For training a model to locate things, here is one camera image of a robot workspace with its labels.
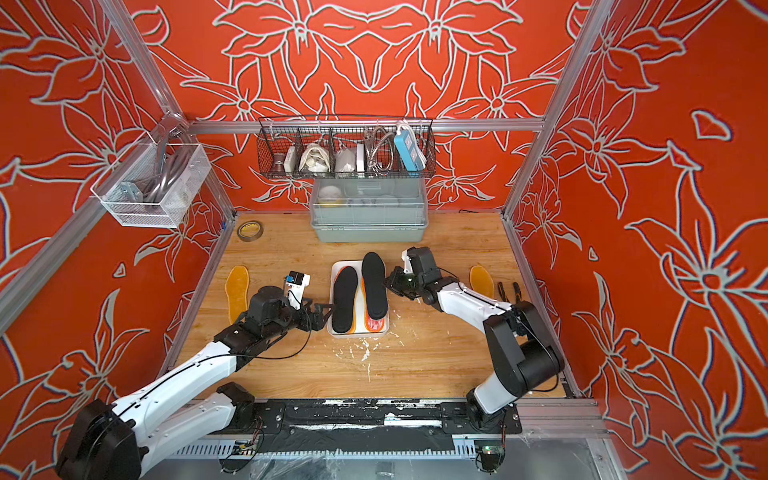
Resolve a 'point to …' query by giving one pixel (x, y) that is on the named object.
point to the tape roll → (250, 230)
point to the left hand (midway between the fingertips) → (324, 302)
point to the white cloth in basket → (315, 159)
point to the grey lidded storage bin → (369, 210)
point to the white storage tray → (360, 300)
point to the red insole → (373, 325)
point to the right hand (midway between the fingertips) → (375, 281)
